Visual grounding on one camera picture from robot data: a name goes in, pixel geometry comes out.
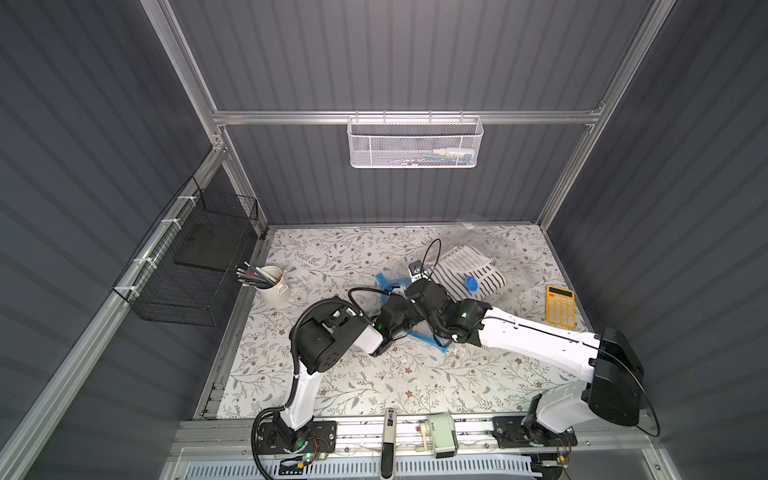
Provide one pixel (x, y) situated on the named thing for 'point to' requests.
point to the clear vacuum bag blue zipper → (515, 265)
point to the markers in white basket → (443, 156)
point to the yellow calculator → (561, 306)
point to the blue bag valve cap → (471, 283)
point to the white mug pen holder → (279, 293)
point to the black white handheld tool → (388, 443)
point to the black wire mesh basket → (188, 272)
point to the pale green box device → (443, 434)
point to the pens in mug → (253, 275)
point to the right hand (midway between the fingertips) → (420, 291)
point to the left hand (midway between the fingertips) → (441, 305)
